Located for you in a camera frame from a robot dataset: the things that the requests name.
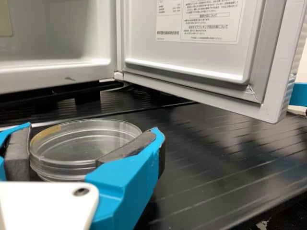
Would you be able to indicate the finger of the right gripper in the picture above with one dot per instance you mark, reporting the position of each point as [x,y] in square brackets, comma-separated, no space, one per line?
[299,94]

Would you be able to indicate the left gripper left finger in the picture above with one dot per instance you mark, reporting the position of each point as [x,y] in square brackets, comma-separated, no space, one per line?
[16,155]

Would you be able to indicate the white incubator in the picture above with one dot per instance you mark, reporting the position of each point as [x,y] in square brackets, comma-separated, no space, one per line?
[48,36]

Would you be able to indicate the black platform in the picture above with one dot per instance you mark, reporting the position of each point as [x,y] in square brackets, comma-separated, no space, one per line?
[134,99]
[227,155]

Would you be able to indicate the incubator door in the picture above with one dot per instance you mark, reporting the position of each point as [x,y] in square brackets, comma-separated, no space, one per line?
[192,55]

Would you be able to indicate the petri dish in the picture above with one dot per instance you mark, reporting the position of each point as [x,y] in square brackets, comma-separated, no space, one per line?
[79,146]

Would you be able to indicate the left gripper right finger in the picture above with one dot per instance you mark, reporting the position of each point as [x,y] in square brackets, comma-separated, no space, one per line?
[129,182]

